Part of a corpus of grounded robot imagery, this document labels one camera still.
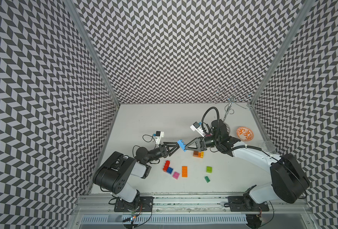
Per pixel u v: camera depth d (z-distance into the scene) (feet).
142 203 2.34
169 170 2.71
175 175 2.65
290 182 1.37
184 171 2.71
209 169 2.71
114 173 1.47
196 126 2.31
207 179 2.63
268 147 3.10
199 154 2.85
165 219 2.23
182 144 2.31
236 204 2.38
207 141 2.19
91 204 2.38
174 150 2.49
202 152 2.86
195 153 2.91
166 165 2.71
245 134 3.17
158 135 2.47
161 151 2.26
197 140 2.23
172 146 2.28
